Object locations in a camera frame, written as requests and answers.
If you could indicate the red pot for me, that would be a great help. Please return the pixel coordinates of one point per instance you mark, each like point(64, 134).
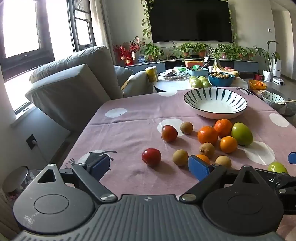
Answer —
point(259, 77)

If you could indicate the round white table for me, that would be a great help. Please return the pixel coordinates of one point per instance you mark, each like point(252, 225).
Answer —
point(173, 84)

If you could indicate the white robot vacuum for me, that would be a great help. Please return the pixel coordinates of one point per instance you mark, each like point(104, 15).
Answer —
point(278, 80)

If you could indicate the brown kiwi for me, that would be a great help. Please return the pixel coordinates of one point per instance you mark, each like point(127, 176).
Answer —
point(223, 161)
point(186, 127)
point(180, 157)
point(207, 150)

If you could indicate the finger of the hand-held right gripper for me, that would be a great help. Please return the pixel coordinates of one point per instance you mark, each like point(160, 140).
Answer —
point(279, 182)
point(292, 158)

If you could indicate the red berry decoration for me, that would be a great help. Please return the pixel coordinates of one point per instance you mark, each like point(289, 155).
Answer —
point(126, 49)

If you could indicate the tall plant in white pot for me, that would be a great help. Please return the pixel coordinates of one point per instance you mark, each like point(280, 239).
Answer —
point(268, 58)

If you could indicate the glass plate with snacks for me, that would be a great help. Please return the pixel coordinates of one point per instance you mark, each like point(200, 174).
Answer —
point(173, 74)

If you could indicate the hanging vine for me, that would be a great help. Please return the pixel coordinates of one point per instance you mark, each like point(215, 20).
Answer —
point(146, 20)
point(233, 25)

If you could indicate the small striped bowl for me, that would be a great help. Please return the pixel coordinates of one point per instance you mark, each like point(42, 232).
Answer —
point(271, 97)

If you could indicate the wooden chopstick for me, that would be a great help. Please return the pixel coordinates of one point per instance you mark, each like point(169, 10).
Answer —
point(289, 101)

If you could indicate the bunch of bananas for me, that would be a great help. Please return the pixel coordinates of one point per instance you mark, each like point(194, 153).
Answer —
point(222, 70)

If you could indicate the blue bowl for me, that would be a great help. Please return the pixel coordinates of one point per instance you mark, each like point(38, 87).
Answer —
point(220, 81)

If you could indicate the grey pillow with yellow trim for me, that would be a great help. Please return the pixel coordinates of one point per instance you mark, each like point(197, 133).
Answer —
point(136, 84)

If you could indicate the spider plant in vase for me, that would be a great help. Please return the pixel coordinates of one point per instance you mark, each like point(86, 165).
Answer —
point(217, 54)

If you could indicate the yellow can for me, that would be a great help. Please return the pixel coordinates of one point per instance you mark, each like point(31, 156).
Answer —
point(152, 74)

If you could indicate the dark round coffee table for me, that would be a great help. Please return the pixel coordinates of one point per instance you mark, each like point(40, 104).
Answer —
point(286, 110)

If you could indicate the grey sofa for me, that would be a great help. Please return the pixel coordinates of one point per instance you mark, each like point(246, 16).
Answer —
point(69, 88)

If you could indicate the heap of small kiwis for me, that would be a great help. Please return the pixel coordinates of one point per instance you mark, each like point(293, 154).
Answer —
point(220, 75)

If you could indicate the green mango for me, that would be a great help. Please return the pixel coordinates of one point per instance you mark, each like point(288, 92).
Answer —
point(277, 167)
point(241, 134)

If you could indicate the row of potted plants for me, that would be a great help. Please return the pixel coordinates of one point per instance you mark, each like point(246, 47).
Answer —
point(233, 51)

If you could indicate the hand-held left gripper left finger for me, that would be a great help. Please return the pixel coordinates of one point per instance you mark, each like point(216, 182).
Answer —
point(99, 165)

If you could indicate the wall socket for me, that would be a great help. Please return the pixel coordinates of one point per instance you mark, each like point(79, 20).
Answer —
point(32, 141)

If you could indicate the potted green plant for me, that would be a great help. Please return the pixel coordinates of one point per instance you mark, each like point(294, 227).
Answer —
point(185, 49)
point(201, 49)

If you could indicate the heap of tangerines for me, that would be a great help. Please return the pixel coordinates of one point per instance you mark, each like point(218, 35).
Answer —
point(259, 83)

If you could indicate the small potted plant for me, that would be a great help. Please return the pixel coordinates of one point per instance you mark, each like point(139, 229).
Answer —
point(251, 53)

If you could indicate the narrow window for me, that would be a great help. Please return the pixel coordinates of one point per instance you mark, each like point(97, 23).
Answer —
point(83, 23)

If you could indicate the pink peaches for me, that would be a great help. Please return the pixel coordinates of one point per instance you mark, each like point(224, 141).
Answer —
point(227, 68)

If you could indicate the potted pothos plant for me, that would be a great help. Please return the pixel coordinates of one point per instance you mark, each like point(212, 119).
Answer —
point(151, 52)

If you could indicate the round metal lid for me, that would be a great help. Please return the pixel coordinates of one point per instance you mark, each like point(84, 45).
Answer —
point(15, 179)

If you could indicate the tray of green apples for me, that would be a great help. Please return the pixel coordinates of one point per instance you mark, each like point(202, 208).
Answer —
point(198, 82)

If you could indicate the large orange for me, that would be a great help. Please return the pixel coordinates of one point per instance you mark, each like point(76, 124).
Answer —
point(207, 135)

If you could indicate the black wall television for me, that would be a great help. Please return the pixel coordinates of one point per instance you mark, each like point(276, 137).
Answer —
point(189, 20)

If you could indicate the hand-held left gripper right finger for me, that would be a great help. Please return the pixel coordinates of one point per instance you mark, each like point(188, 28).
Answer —
point(198, 168)

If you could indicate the orange box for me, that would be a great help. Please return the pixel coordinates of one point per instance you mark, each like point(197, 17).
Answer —
point(193, 63)

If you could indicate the grey television console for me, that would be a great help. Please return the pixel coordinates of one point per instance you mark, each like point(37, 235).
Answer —
point(245, 66)

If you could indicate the large window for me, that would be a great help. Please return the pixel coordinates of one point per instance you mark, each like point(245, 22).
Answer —
point(20, 30)

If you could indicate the beige curtain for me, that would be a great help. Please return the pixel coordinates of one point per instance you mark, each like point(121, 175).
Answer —
point(101, 27)

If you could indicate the large striped ceramic bowl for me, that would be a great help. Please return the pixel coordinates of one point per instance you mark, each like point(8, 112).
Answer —
point(215, 109)

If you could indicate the orange plastic basket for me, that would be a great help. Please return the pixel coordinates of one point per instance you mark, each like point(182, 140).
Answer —
point(256, 87)

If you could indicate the red apple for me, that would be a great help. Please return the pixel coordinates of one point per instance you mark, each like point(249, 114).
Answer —
point(169, 133)
point(151, 157)

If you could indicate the teal plastic basket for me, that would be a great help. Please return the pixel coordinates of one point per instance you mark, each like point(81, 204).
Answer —
point(197, 71)

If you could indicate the wooden dish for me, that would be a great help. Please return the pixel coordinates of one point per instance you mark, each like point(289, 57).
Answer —
point(257, 92)

